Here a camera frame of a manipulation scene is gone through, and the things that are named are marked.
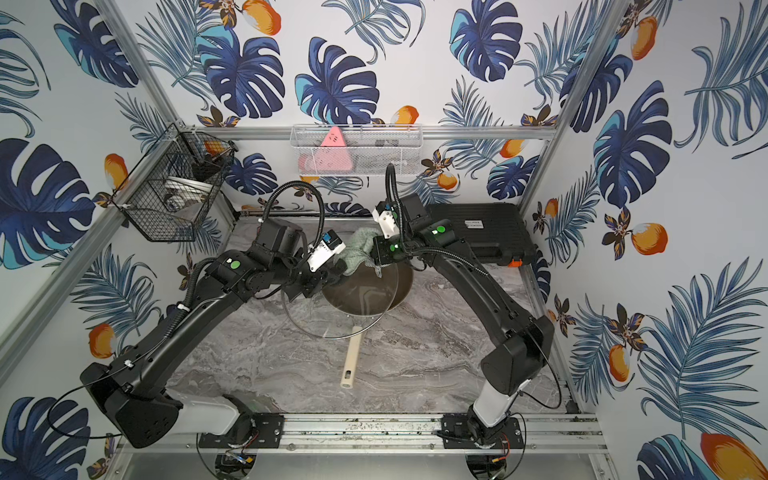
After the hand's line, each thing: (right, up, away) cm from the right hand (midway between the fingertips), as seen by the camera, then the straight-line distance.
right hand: (372, 251), depth 77 cm
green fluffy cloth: (-3, 0, -2) cm, 4 cm away
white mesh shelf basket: (-5, +32, +17) cm, 37 cm away
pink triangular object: (-13, +29, +13) cm, 34 cm away
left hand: (-9, -3, -6) cm, 12 cm away
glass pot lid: (-18, -21, +18) cm, 33 cm away
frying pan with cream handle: (+2, -10, +1) cm, 10 cm away
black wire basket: (-51, +17, +1) cm, 54 cm away
